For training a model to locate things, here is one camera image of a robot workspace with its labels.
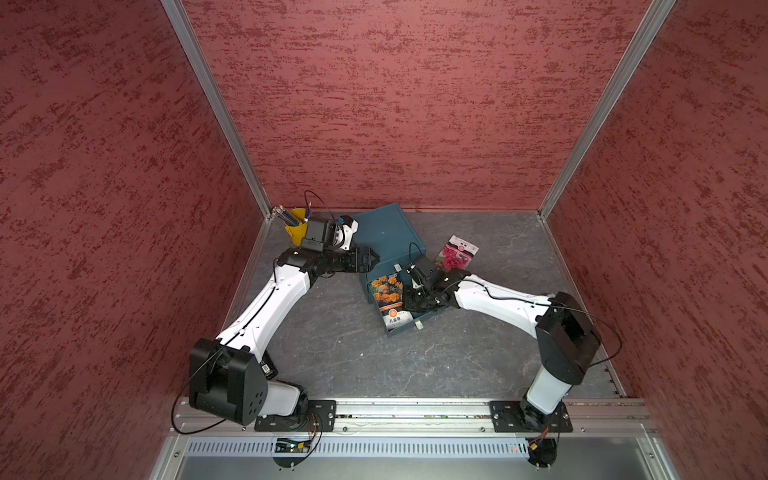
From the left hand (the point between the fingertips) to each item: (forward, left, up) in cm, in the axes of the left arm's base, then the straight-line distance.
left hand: (364, 264), depth 81 cm
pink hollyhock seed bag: (+18, -31, -19) cm, 41 cm away
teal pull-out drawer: (-11, -15, -9) cm, 21 cm away
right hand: (-8, -11, -12) cm, 18 cm away
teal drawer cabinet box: (+10, -6, +3) cm, 12 cm away
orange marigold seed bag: (-3, -7, -11) cm, 13 cm away
